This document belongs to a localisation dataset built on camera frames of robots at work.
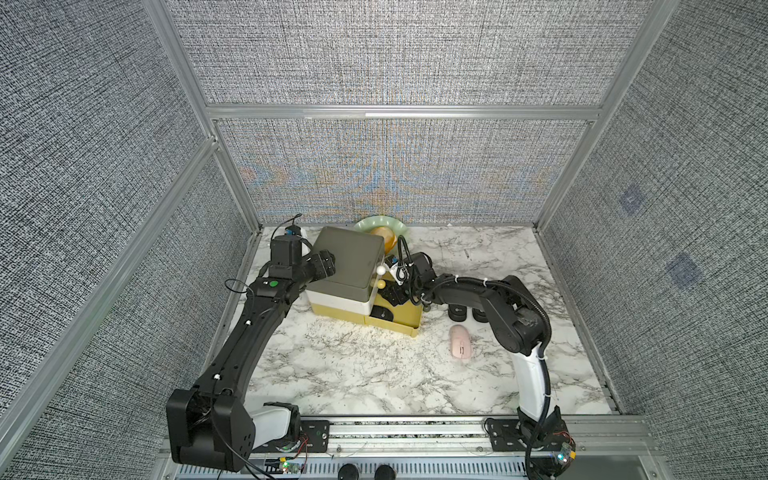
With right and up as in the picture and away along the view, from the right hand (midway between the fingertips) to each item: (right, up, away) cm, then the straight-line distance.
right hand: (388, 280), depth 100 cm
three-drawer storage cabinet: (-12, -2, -16) cm, 20 cm away
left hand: (-17, +8, -19) cm, 26 cm away
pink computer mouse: (+20, -17, -14) cm, 30 cm away
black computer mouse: (-2, -9, -8) cm, 12 cm away
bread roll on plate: (0, +15, +7) cm, 17 cm away
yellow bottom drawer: (+7, -9, -7) cm, 13 cm away
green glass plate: (-7, +21, +15) cm, 26 cm away
